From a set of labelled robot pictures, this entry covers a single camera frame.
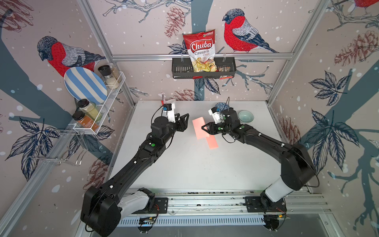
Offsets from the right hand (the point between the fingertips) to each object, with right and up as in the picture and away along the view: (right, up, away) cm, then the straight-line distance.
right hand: (202, 126), depth 83 cm
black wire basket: (-13, +37, +11) cm, 41 cm away
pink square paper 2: (-1, -4, 0) cm, 4 cm away
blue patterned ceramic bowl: (+17, +13, +31) cm, 38 cm away
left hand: (-9, +9, -10) cm, 16 cm away
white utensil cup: (-24, +17, +25) cm, 38 cm away
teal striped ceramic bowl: (+34, +6, +26) cm, 44 cm away
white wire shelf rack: (-56, 0, -19) cm, 59 cm away
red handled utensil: (-28, +17, +24) cm, 41 cm away
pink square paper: (+7, -12, +15) cm, 20 cm away
